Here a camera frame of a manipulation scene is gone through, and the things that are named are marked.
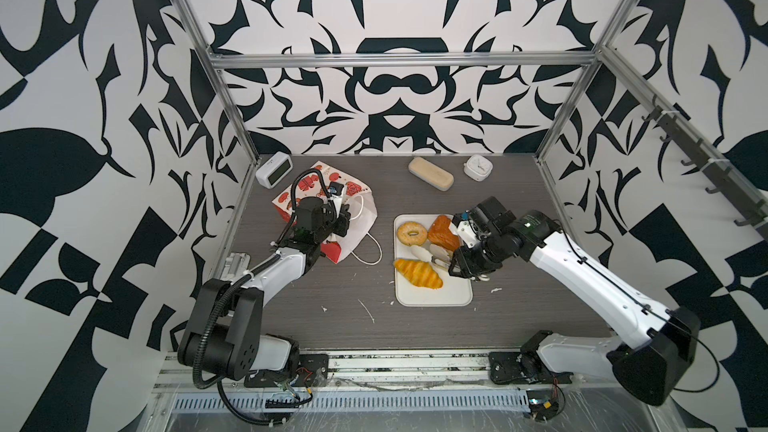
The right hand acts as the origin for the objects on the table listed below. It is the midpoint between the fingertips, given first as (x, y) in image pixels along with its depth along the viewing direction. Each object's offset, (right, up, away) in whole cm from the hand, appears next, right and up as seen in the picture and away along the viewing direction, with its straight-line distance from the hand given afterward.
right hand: (456, 268), depth 74 cm
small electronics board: (+20, -31, -3) cm, 37 cm away
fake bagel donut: (-10, +4, +20) cm, 23 cm away
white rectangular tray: (+3, -11, +14) cm, 18 cm away
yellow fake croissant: (-8, -4, +11) cm, 14 cm away
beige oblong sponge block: (0, +24, +38) cm, 45 cm away
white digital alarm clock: (-56, +27, +35) cm, 71 cm away
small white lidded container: (+17, +27, +41) cm, 52 cm away
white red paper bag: (-26, +16, +13) cm, 33 cm away
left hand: (-29, +16, +14) cm, 36 cm away
